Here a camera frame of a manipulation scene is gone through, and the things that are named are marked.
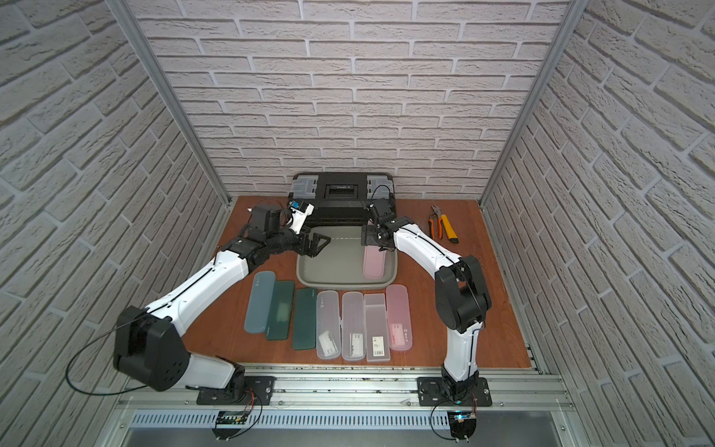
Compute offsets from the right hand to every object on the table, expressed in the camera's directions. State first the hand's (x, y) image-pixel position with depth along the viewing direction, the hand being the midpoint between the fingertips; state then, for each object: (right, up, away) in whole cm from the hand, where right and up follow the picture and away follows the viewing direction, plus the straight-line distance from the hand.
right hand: (379, 236), depth 94 cm
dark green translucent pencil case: (-32, -27, -9) cm, 43 cm away
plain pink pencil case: (-2, -9, 0) cm, 9 cm away
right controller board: (+21, -48, -24) cm, 58 cm away
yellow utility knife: (+30, +1, +15) cm, 33 cm away
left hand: (-17, +2, -13) cm, 22 cm away
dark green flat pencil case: (-24, -26, -9) cm, 37 cm away
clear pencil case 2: (-9, -28, -9) cm, 31 cm away
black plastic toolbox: (-14, +13, +3) cm, 20 cm away
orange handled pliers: (+25, +9, +20) cm, 33 cm away
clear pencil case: (-17, -28, -9) cm, 33 cm away
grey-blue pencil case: (-40, -22, -4) cm, 46 cm away
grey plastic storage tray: (-14, -10, 0) cm, 17 cm away
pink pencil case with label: (+6, -26, -9) cm, 28 cm away
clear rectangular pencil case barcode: (-1, -31, -13) cm, 34 cm away
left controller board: (-41, -48, -22) cm, 67 cm away
